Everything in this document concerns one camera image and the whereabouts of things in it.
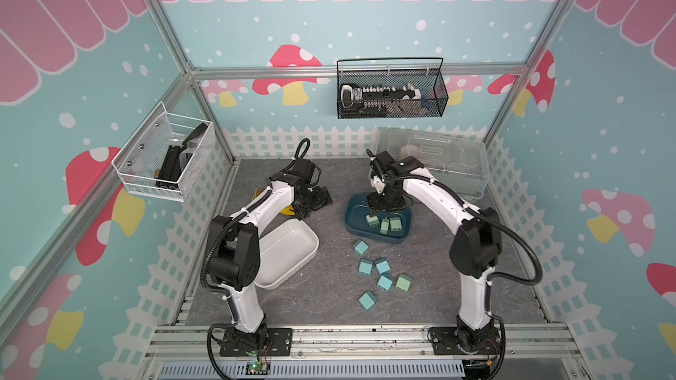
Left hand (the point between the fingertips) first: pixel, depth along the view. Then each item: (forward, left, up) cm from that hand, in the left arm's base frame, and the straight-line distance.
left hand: (323, 210), depth 91 cm
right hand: (-2, -19, +2) cm, 19 cm away
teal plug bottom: (-28, -15, -7) cm, 32 cm away
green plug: (-22, -27, -8) cm, 35 cm away
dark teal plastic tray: (+6, -12, -7) cm, 15 cm away
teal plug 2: (-16, -20, -8) cm, 27 cm away
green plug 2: (0, -18, -7) cm, 19 cm away
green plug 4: (0, -26, -8) cm, 28 cm away
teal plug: (-17, -15, -9) cm, 24 cm away
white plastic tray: (-10, +14, -11) cm, 20 cm away
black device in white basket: (-3, +40, +24) cm, 46 cm away
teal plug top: (-11, -13, -7) cm, 19 cm away
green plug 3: (-2, -22, -6) cm, 23 cm away
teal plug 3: (-22, -21, -8) cm, 31 cm away
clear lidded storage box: (+13, -47, +12) cm, 50 cm away
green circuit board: (-45, +15, -10) cm, 48 cm away
